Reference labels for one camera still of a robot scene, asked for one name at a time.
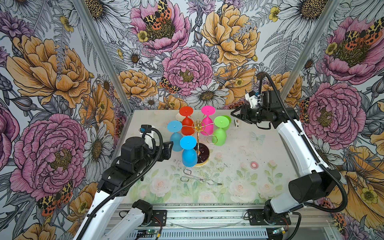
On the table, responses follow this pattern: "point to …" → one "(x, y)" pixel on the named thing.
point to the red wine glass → (188, 125)
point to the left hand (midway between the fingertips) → (163, 148)
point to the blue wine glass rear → (174, 127)
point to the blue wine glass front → (189, 154)
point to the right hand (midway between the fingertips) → (234, 118)
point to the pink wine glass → (207, 124)
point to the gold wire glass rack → (203, 152)
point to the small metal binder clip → (236, 123)
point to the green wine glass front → (230, 120)
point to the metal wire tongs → (188, 172)
